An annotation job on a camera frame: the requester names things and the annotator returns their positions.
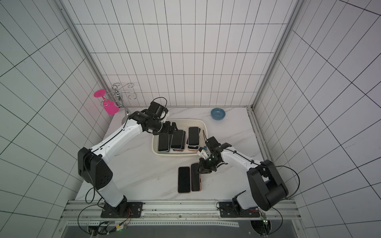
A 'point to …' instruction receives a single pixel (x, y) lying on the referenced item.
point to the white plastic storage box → (186, 141)
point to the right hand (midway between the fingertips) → (194, 173)
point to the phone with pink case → (196, 179)
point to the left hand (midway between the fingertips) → (169, 134)
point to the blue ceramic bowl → (218, 113)
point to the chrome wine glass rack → (118, 93)
